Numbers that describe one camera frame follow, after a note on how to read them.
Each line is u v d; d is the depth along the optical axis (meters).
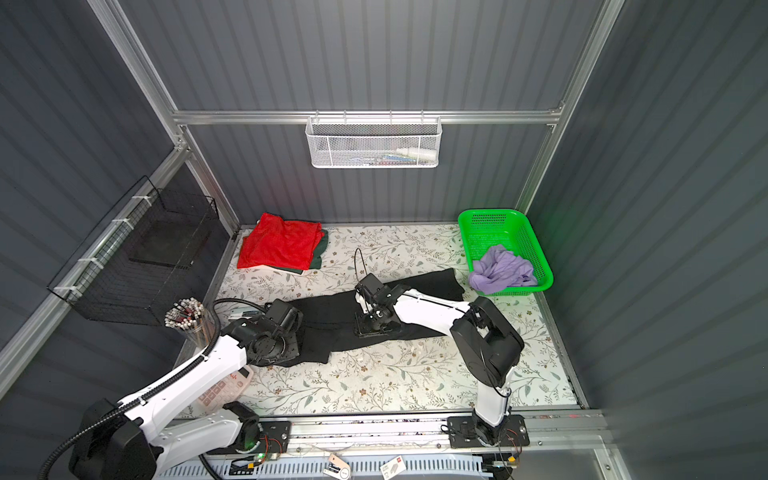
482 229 1.17
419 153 0.87
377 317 0.66
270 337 0.61
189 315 0.76
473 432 0.74
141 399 0.42
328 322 0.94
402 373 0.84
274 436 0.74
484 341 0.48
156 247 0.76
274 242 1.09
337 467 0.68
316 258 1.08
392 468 0.69
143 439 0.40
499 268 1.01
